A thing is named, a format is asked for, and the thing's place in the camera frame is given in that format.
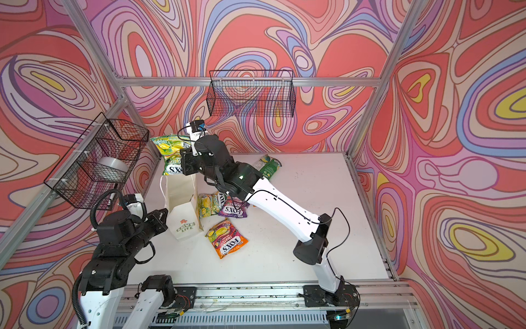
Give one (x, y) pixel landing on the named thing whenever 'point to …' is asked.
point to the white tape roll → (111, 168)
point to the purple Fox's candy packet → (231, 206)
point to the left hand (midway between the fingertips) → (170, 210)
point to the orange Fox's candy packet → (226, 238)
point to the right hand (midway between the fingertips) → (182, 157)
